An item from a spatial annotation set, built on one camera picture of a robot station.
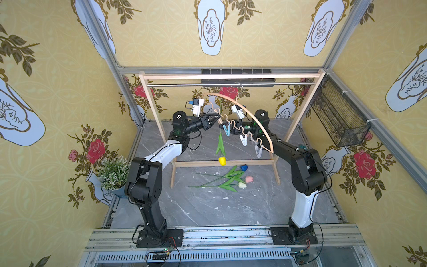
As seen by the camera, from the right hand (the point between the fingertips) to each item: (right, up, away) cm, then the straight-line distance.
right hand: (219, 131), depth 78 cm
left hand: (+1, +7, 0) cm, 7 cm away
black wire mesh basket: (+63, +7, +8) cm, 64 cm away
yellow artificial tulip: (+1, -9, 0) cm, 9 cm away
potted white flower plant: (-48, -19, -3) cm, 51 cm away
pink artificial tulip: (+8, -25, +14) cm, 30 cm away
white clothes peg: (+11, -4, -6) cm, 13 cm away
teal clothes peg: (+4, 0, -2) cm, 4 cm away
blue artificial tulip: (+8, -24, +17) cm, 30 cm away
